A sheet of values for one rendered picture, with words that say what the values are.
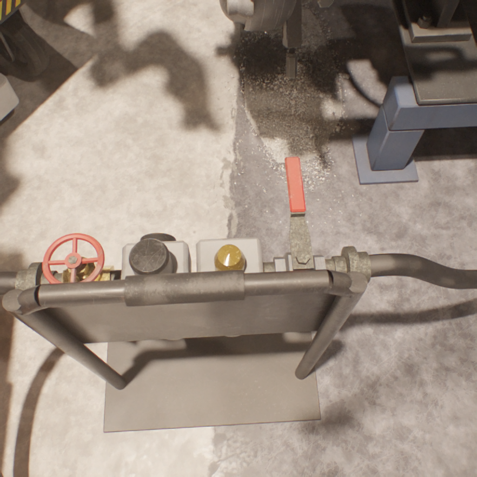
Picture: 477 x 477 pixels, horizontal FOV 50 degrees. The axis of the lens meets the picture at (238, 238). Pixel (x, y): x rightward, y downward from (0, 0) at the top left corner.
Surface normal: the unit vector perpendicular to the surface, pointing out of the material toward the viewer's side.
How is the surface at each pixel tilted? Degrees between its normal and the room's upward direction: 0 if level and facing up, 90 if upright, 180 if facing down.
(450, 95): 0
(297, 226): 0
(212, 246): 0
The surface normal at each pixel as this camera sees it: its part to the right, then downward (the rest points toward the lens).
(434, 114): 0.06, 0.91
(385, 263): -0.05, -0.16
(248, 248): 0.00, -0.42
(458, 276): 0.66, -0.11
